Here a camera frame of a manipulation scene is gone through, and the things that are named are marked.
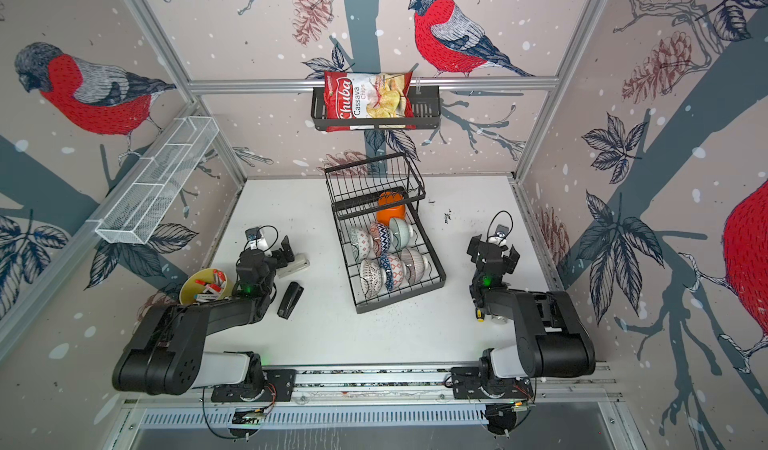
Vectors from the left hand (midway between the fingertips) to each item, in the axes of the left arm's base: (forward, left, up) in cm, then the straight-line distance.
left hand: (270, 239), depth 89 cm
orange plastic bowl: (+14, -34, -7) cm, 38 cm away
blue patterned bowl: (-4, -35, -8) cm, 36 cm away
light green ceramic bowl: (+3, -40, -2) cm, 40 cm away
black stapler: (-15, -7, -8) cm, 19 cm away
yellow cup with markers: (-15, +13, +1) cm, 20 cm away
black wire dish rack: (+21, -31, -8) cm, 38 cm away
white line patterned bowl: (-12, -31, -1) cm, 34 cm away
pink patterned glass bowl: (-9, -43, 0) cm, 44 cm away
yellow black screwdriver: (-20, -62, -10) cm, 66 cm away
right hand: (-1, -68, -2) cm, 68 cm away
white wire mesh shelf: (-3, +25, +18) cm, 31 cm away
